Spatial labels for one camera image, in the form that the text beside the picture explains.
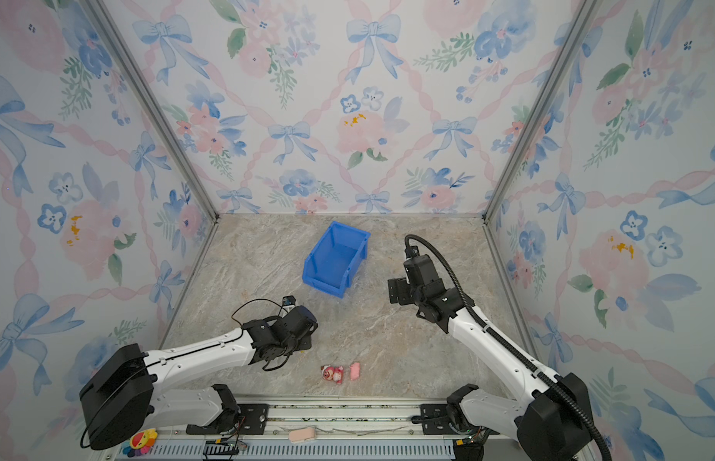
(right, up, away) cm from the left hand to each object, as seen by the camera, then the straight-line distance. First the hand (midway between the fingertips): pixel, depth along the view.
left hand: (308, 332), depth 85 cm
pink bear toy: (+9, -9, -6) cm, 14 cm away
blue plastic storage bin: (+4, +19, +22) cm, 30 cm away
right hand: (+29, +16, -2) cm, 33 cm away
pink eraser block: (+14, -9, -5) cm, 17 cm away
